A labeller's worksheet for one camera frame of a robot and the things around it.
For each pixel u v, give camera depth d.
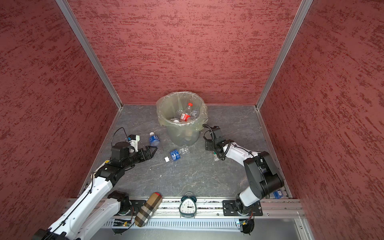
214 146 0.70
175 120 0.79
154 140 0.95
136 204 0.76
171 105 0.92
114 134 1.03
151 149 0.76
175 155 0.87
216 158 0.89
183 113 0.92
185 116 0.90
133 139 0.72
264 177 0.47
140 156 0.70
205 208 0.76
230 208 0.74
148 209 0.71
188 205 0.72
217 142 0.73
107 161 0.89
